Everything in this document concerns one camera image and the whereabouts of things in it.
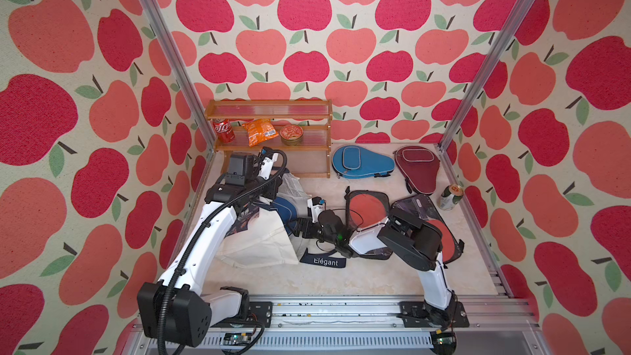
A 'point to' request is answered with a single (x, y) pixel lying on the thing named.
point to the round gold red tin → (291, 135)
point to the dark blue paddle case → (287, 210)
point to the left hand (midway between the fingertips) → (281, 183)
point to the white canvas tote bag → (260, 236)
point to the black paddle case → (422, 208)
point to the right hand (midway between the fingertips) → (291, 227)
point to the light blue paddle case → (353, 161)
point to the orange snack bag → (259, 131)
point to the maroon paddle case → (419, 166)
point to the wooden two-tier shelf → (310, 159)
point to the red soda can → (223, 129)
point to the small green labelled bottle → (450, 196)
